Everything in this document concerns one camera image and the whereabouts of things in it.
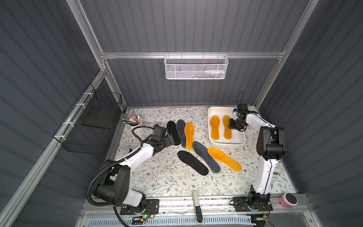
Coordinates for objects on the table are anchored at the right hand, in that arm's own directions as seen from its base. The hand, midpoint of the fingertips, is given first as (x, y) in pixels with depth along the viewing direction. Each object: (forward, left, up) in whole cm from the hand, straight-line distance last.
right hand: (233, 126), depth 102 cm
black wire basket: (-18, +88, +25) cm, 93 cm away
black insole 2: (-26, +30, -4) cm, 40 cm away
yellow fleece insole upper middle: (-3, +32, -4) cm, 33 cm away
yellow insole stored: (+6, +12, -4) cm, 14 cm away
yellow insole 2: (-24, +9, -5) cm, 26 cm away
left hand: (-16, +46, +4) cm, 49 cm away
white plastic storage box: (-5, +10, -4) cm, 12 cm away
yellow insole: (-4, +4, -3) cm, 6 cm away
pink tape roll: (-48, -18, +1) cm, 51 cm away
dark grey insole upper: (+3, +39, -4) cm, 39 cm away
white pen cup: (+1, +70, +7) cm, 70 cm away
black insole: (0, +45, -6) cm, 46 cm away
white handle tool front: (-51, +29, -3) cm, 59 cm away
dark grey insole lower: (-18, +25, -3) cm, 30 cm away
